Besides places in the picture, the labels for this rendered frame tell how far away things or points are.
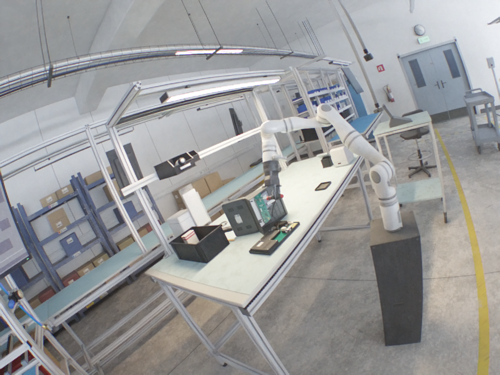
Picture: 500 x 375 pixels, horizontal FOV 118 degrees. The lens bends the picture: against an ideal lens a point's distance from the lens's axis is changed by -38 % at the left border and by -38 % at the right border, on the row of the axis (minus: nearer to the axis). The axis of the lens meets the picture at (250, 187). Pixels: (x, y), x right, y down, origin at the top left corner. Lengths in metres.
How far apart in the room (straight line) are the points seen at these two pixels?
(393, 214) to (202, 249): 0.93
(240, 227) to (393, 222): 0.80
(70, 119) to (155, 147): 2.02
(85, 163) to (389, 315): 5.04
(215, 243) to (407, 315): 1.16
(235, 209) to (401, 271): 0.92
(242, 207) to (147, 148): 4.45
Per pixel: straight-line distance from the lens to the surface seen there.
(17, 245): 1.37
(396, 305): 1.44
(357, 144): 1.14
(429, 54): 7.59
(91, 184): 4.51
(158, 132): 5.81
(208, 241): 1.26
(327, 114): 1.23
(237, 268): 1.07
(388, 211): 1.15
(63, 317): 2.25
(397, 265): 1.24
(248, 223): 1.31
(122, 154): 1.59
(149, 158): 5.51
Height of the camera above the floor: 1.50
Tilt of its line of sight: 12 degrees down
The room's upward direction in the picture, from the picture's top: 23 degrees counter-clockwise
